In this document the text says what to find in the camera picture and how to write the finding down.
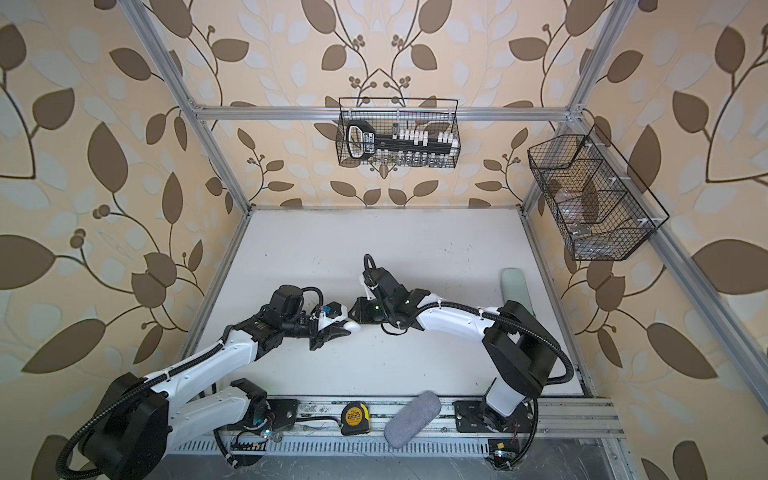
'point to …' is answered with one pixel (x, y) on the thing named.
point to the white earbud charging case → (352, 326)
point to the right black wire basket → (599, 211)
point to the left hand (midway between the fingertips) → (348, 323)
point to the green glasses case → (514, 288)
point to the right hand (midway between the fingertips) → (350, 317)
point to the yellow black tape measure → (355, 418)
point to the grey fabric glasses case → (412, 420)
